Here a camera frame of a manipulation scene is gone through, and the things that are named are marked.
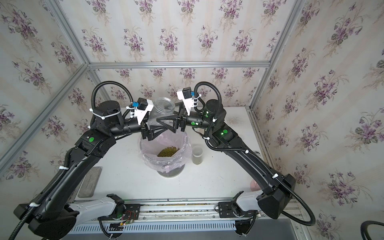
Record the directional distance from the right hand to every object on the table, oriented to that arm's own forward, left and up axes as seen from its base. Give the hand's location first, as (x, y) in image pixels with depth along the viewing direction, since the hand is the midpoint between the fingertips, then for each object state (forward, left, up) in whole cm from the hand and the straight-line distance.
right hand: (165, 114), depth 54 cm
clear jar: (+2, -12, -36) cm, 38 cm away
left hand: (+2, +1, -4) cm, 5 cm away
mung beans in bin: (+7, +6, -43) cm, 44 cm away
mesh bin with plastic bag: (-10, +2, -25) cm, 27 cm away
